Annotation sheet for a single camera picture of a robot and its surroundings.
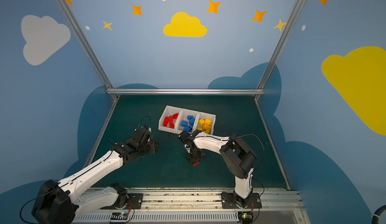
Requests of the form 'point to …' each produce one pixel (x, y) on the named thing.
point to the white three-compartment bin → (176, 120)
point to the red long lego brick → (171, 122)
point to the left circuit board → (119, 216)
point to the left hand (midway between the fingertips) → (155, 143)
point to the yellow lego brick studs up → (206, 127)
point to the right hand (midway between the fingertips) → (196, 160)
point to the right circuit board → (245, 217)
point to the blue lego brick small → (189, 117)
